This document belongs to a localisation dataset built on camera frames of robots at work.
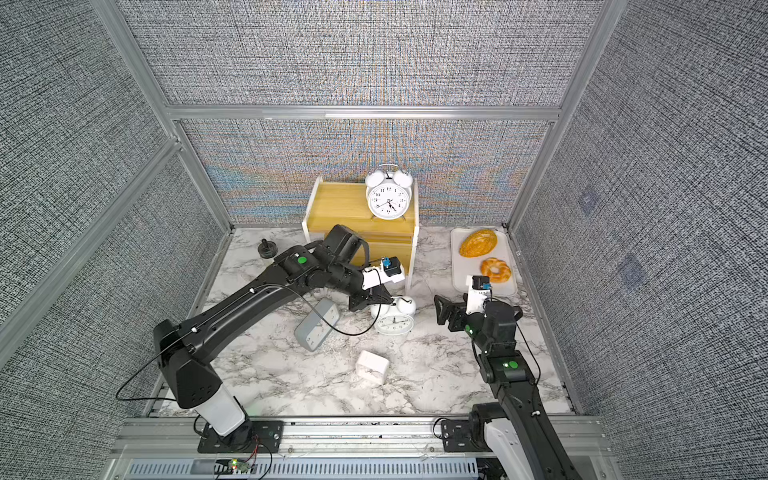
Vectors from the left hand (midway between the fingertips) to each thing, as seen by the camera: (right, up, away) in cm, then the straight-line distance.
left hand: (393, 295), depth 69 cm
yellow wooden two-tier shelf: (-16, +23, +9) cm, 29 cm away
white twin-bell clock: (+1, -6, +5) cm, 8 cm away
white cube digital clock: (-5, -20, +9) cm, 23 cm away
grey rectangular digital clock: (-22, -12, +14) cm, 29 cm away
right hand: (+15, 0, +8) cm, 17 cm away
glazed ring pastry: (+39, +3, +34) cm, 52 cm away
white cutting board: (+26, +5, +38) cm, 46 cm away
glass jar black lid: (-41, +11, +31) cm, 53 cm away
